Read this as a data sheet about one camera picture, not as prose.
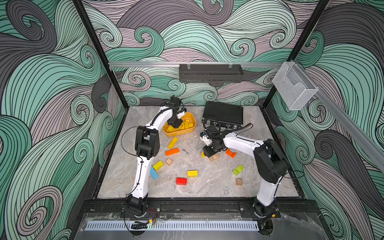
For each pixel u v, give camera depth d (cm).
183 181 81
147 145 60
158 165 86
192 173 84
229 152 92
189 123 107
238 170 86
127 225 70
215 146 77
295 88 77
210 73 96
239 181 82
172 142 98
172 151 94
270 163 48
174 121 88
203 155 91
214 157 92
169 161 89
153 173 86
